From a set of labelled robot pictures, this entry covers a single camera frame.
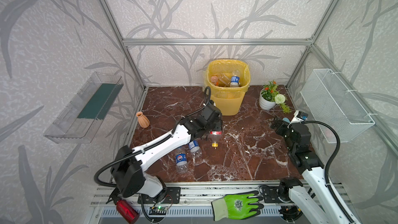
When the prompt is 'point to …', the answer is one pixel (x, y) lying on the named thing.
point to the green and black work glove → (237, 206)
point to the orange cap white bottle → (214, 79)
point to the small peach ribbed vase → (143, 120)
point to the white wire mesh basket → (331, 102)
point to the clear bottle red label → (215, 136)
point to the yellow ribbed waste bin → (230, 103)
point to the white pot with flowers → (270, 95)
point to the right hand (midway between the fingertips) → (283, 115)
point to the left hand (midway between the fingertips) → (221, 118)
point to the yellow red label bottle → (224, 80)
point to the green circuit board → (157, 210)
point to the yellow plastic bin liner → (215, 67)
